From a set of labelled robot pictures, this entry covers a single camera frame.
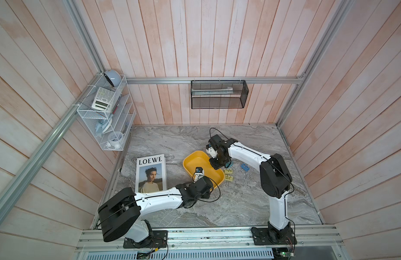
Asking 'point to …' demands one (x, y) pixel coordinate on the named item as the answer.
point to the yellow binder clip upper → (228, 171)
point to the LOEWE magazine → (150, 174)
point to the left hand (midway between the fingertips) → (205, 189)
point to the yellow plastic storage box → (194, 159)
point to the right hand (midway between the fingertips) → (214, 165)
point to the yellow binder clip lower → (229, 177)
